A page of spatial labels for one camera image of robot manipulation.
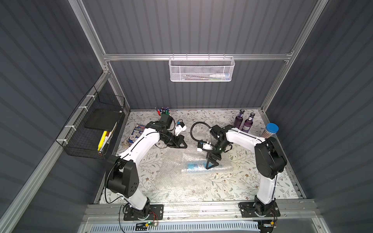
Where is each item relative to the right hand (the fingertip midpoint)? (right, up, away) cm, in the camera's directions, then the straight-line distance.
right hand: (209, 161), depth 85 cm
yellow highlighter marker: (-55, +15, -14) cm, 59 cm away
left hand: (-13, +9, -6) cm, 17 cm away
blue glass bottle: (-11, -1, -2) cm, 11 cm away
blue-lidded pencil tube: (+36, +19, -1) cm, 41 cm away
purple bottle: (+21, +25, +12) cm, 35 cm away
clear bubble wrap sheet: (-16, -10, -1) cm, 19 cm away
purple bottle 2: (+28, +23, +11) cm, 37 cm away
